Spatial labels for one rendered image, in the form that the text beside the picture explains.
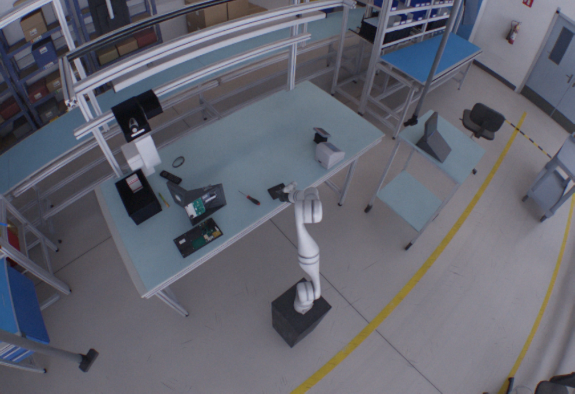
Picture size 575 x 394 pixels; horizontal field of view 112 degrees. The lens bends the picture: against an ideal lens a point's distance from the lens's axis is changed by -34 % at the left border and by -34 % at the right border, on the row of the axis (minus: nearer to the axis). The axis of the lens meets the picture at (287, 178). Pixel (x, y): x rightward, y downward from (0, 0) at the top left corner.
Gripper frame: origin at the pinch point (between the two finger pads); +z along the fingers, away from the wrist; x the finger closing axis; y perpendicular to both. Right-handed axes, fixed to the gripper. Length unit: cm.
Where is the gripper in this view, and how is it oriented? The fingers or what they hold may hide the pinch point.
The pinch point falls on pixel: (276, 191)
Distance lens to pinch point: 174.3
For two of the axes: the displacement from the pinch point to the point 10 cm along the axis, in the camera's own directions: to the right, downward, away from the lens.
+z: -5.0, 0.1, 8.6
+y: 4.5, 8.6, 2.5
